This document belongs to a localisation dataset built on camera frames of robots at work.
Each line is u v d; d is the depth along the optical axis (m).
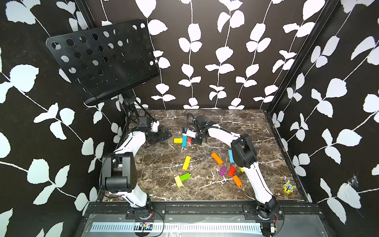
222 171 0.88
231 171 0.88
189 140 0.98
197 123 0.84
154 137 0.78
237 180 0.84
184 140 1.01
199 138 0.90
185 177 0.86
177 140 1.01
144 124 0.73
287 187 0.82
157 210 0.73
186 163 0.91
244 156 0.61
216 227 0.70
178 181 0.84
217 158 0.93
